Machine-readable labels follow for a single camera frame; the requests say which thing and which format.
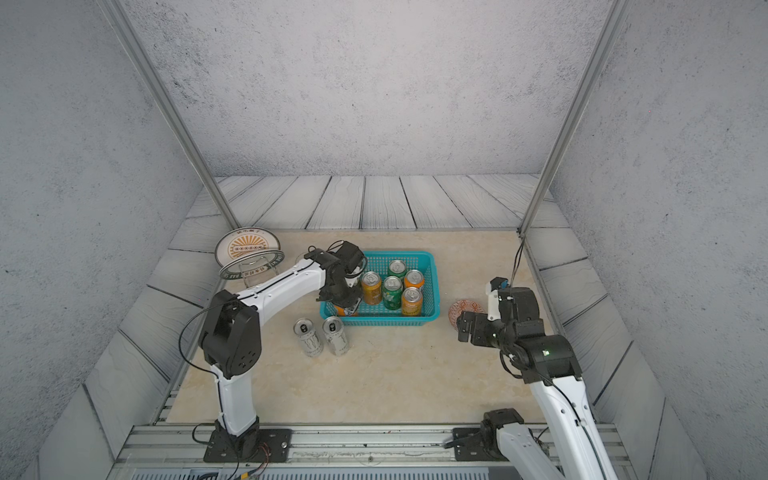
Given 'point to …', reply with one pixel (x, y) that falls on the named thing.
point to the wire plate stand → (256, 265)
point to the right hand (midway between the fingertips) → (478, 322)
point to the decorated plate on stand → (243, 251)
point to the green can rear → (397, 267)
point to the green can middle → (392, 291)
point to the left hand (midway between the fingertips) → (353, 303)
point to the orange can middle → (372, 287)
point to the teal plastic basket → (377, 315)
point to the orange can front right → (412, 301)
